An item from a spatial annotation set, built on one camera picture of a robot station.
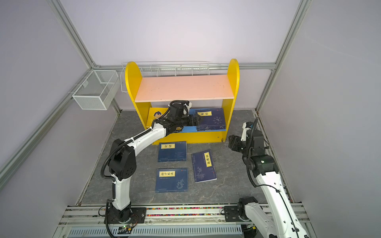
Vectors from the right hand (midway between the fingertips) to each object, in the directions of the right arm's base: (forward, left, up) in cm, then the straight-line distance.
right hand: (234, 137), depth 75 cm
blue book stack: (+14, +21, -11) cm, 28 cm away
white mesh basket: (+36, +85, +2) cm, 92 cm away
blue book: (+18, +11, -7) cm, 22 cm away
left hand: (+16, +18, -3) cm, 24 cm away
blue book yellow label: (+5, +36, -24) cm, 43 cm away
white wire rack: (+45, +39, +12) cm, 61 cm away
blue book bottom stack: (-14, +34, -24) cm, 44 cm away
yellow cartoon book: (+21, +45, -4) cm, 50 cm away
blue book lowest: (-6, +15, -23) cm, 28 cm away
